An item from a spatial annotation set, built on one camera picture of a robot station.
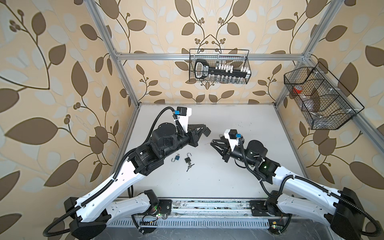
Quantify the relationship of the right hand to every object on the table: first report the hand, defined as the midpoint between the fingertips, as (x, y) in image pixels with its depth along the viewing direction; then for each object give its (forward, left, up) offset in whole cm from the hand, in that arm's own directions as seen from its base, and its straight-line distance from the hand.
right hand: (213, 143), depth 68 cm
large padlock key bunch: (+1, +12, -27) cm, 30 cm away
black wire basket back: (+52, -21, +8) cm, 56 cm away
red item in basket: (+34, -54, +3) cm, 64 cm away
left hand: (0, +3, +13) cm, 14 cm away
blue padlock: (+6, +20, -27) cm, 34 cm away
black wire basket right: (+17, -57, +7) cm, 60 cm away
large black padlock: (+5, +13, -27) cm, 31 cm away
